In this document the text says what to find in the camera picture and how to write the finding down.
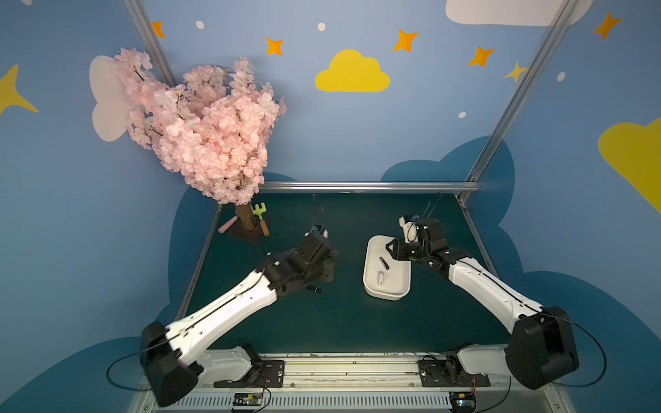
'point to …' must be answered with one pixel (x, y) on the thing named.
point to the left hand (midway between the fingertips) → (331, 261)
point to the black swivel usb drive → (384, 263)
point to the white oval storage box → (384, 277)
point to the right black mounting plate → (449, 372)
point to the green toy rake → (259, 211)
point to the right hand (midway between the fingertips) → (394, 243)
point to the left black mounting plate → (271, 374)
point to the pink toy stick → (230, 222)
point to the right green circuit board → (462, 402)
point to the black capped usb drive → (316, 289)
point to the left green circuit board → (247, 399)
